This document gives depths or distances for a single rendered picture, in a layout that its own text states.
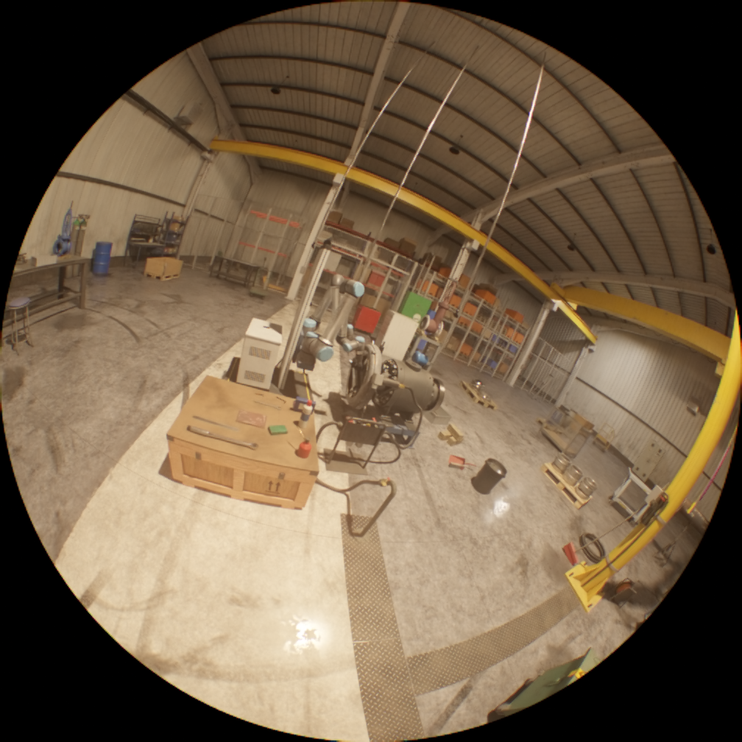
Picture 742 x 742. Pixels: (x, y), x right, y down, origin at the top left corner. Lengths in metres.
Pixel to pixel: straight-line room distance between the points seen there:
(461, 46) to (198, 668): 9.25
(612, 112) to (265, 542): 9.26
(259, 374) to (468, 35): 7.94
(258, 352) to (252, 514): 1.35
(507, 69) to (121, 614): 9.30
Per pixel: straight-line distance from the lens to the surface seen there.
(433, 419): 4.00
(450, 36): 7.68
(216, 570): 1.65
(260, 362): 2.30
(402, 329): 6.56
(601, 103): 7.94
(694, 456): 3.17
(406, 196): 10.33
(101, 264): 8.60
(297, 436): 1.76
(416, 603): 1.91
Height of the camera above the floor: 1.57
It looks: 18 degrees down
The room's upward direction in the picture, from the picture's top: 24 degrees clockwise
